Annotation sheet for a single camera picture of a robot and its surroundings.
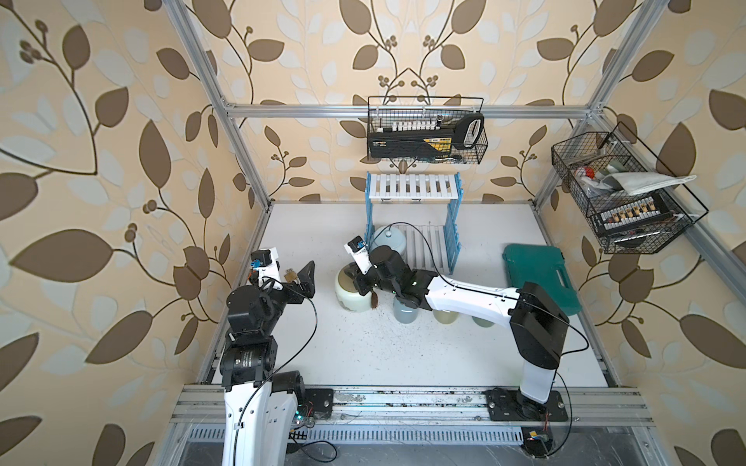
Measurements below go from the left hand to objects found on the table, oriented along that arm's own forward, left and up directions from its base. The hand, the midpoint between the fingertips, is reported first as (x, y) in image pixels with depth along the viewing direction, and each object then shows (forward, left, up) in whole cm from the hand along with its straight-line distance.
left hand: (294, 261), depth 69 cm
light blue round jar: (+20, -24, -15) cm, 35 cm away
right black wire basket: (+32, -80, +7) cm, 86 cm away
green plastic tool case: (+14, -75, -24) cm, 80 cm away
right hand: (+6, -11, -11) cm, 17 cm away
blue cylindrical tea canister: (-3, -28, -23) cm, 36 cm away
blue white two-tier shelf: (+3, -32, +3) cm, 33 cm away
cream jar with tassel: (-2, -12, -13) cm, 18 cm away
